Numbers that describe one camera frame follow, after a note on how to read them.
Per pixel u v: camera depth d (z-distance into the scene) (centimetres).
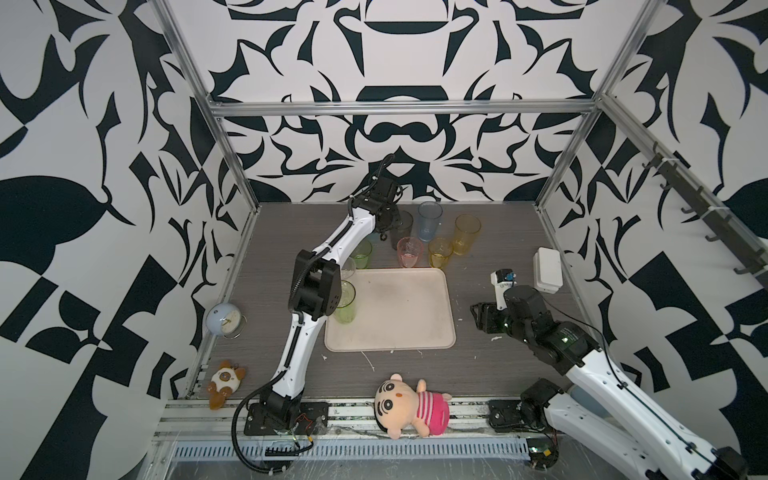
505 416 74
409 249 102
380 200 79
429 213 104
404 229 99
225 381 77
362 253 104
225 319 83
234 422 69
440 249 101
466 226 96
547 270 97
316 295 60
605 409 49
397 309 96
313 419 74
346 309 85
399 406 69
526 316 57
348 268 90
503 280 68
